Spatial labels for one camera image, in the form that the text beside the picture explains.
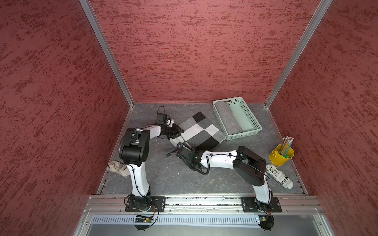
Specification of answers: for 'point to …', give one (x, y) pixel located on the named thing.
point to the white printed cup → (281, 177)
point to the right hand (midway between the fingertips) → (192, 156)
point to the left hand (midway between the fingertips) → (182, 133)
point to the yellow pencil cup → (280, 155)
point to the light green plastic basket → (235, 117)
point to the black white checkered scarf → (201, 133)
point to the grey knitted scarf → (225, 112)
